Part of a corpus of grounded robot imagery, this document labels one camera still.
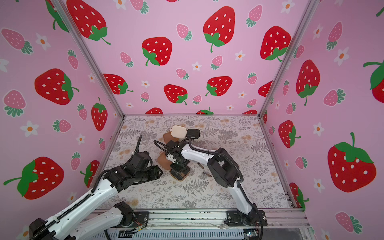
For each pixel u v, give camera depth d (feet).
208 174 2.96
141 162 1.94
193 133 3.57
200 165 3.05
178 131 3.55
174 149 2.29
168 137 3.53
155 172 2.22
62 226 1.32
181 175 2.88
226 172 1.74
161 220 2.48
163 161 2.94
